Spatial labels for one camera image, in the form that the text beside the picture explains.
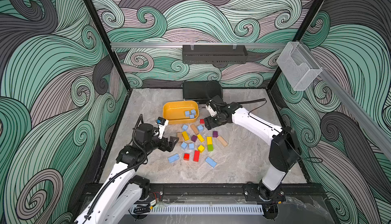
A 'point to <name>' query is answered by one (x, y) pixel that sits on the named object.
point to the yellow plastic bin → (180, 111)
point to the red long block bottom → (196, 156)
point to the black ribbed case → (201, 91)
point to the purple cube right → (215, 134)
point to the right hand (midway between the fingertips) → (210, 123)
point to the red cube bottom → (186, 156)
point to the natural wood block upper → (195, 129)
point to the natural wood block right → (222, 141)
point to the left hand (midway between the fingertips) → (170, 134)
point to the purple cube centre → (194, 138)
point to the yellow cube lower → (201, 148)
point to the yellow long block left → (185, 136)
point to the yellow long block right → (209, 140)
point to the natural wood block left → (180, 136)
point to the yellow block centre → (201, 139)
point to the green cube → (210, 147)
